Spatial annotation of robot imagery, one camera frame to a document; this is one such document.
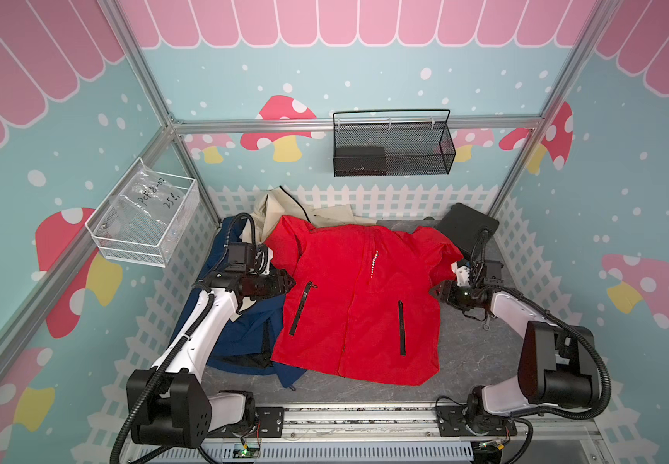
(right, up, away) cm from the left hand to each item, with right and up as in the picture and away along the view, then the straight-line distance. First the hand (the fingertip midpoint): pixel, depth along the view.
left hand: (286, 288), depth 82 cm
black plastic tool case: (+64, +19, +26) cm, 72 cm away
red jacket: (+24, -6, +13) cm, 27 cm away
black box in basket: (+22, +39, +7) cm, 45 cm away
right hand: (+46, -2, +9) cm, 47 cm away
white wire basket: (-33, +19, -10) cm, 40 cm away
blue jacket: (-14, -19, +6) cm, 24 cm away
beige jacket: (-9, +30, +29) cm, 42 cm away
